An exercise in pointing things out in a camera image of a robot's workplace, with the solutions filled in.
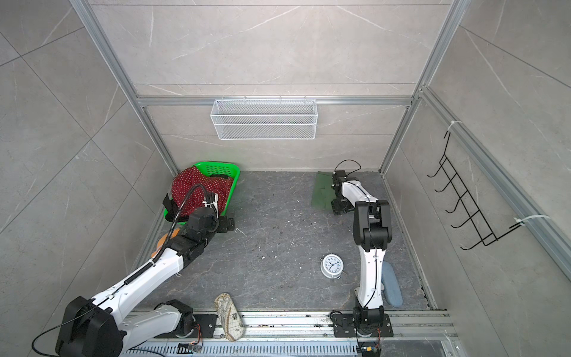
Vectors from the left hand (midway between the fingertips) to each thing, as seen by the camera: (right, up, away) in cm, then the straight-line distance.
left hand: (224, 209), depth 83 cm
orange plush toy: (-28, -14, +6) cm, 32 cm away
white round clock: (+41, -22, 0) cm, 47 cm away
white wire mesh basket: (+13, +40, +17) cm, 45 cm away
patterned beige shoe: (+6, -36, -12) cm, 38 cm away
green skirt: (+42, +5, +26) cm, 49 cm away
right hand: (+54, -2, +20) cm, 58 cm away
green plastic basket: (-12, +18, +31) cm, 38 cm away
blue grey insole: (+62, -27, -5) cm, 68 cm away
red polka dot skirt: (-25, +10, +17) cm, 32 cm away
